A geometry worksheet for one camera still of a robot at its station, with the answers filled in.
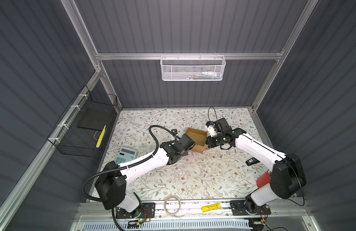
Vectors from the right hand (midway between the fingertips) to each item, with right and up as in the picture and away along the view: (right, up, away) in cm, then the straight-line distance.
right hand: (208, 142), depth 86 cm
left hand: (-15, -4, -5) cm, 16 cm away
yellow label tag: (0, -32, -13) cm, 34 cm away
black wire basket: (-67, +8, -13) cm, 69 cm away
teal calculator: (-53, -9, +6) cm, 54 cm away
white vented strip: (+3, -39, -16) cm, 42 cm away
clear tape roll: (-19, -35, -13) cm, 42 cm away
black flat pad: (-64, +14, -8) cm, 66 cm away
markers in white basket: (+1, +42, +6) cm, 43 cm away
